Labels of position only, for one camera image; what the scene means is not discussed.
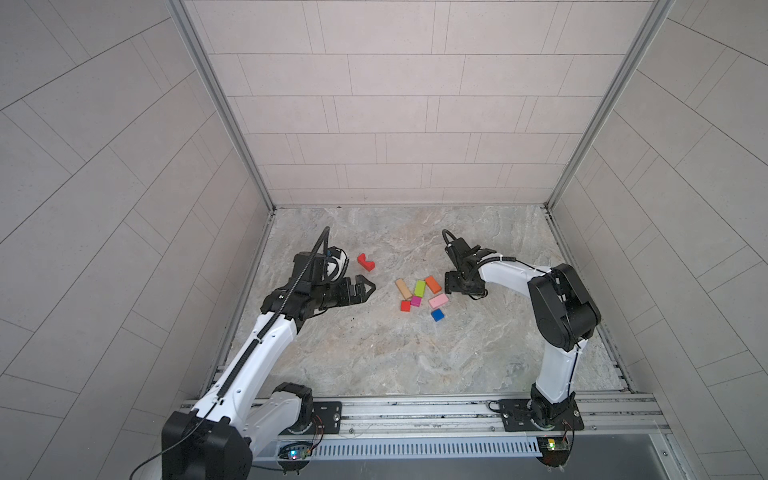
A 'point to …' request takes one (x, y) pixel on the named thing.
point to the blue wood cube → (437, 315)
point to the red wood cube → (405, 305)
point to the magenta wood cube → (416, 301)
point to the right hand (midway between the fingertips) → (455, 289)
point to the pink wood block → (438, 301)
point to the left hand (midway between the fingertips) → (369, 286)
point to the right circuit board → (554, 443)
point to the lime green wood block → (419, 289)
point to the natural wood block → (403, 288)
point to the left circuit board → (298, 451)
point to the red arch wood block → (368, 265)
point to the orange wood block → (433, 284)
